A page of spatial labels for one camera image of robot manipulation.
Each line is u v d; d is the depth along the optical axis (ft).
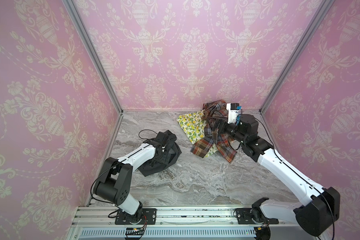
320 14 2.30
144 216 2.41
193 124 3.56
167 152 3.02
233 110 2.09
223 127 2.11
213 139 3.28
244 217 2.39
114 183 1.46
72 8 2.29
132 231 2.40
